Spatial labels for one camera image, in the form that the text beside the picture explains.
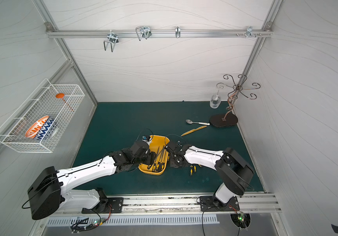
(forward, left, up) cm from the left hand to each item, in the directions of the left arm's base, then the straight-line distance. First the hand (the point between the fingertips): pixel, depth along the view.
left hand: (153, 155), depth 81 cm
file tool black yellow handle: (-3, +3, -9) cm, 10 cm away
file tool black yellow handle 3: (0, -2, -9) cm, 9 cm away
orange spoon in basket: (+23, +51, +24) cm, 61 cm away
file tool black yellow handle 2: (-3, -4, -9) cm, 10 cm away
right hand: (-1, -12, -9) cm, 15 cm away
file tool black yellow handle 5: (-4, -24, -8) cm, 26 cm away
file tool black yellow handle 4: (-6, -22, -9) cm, 24 cm away
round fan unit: (-28, -46, -12) cm, 55 cm away
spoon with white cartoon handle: (+31, -23, -8) cm, 40 cm away
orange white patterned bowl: (+1, +49, +24) cm, 54 cm away
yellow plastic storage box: (+11, -2, -7) cm, 13 cm away
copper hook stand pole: (+54, -60, +13) cm, 82 cm away
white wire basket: (+15, +53, +26) cm, 61 cm away
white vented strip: (-29, +7, -10) cm, 32 cm away
